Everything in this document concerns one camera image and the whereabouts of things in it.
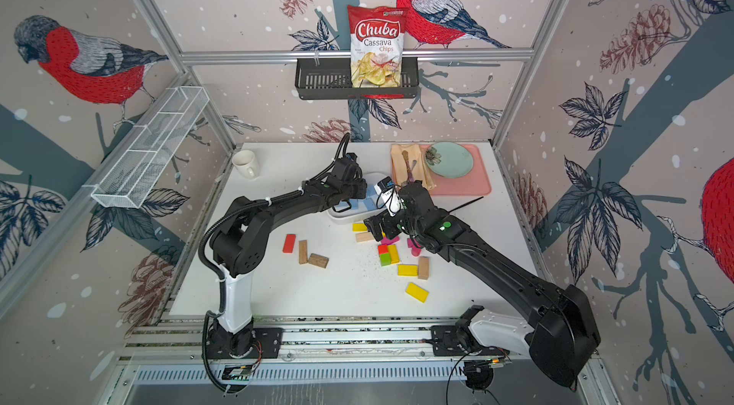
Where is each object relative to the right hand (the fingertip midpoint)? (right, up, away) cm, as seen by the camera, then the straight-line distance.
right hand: (378, 211), depth 79 cm
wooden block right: (+14, -18, +6) cm, 24 cm away
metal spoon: (+13, +10, +32) cm, 36 cm away
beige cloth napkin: (+8, +12, +32) cm, 35 cm away
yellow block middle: (+9, -20, +9) cm, 24 cm away
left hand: (-3, +8, +18) cm, 20 cm away
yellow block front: (+12, -25, +4) cm, 28 cm away
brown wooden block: (-19, -17, +9) cm, 27 cm away
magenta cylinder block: (+12, -14, +10) cm, 21 cm away
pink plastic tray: (+38, +6, +29) cm, 48 cm away
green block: (+2, -17, +10) cm, 20 cm away
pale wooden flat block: (-5, -11, +16) cm, 20 cm away
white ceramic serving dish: (-5, -2, +22) cm, 23 cm away
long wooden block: (-24, -15, +11) cm, 30 cm away
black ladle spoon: (+32, -1, +23) cm, 39 cm away
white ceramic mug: (-49, +14, +25) cm, 57 cm away
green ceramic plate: (+30, +16, +36) cm, 50 cm away
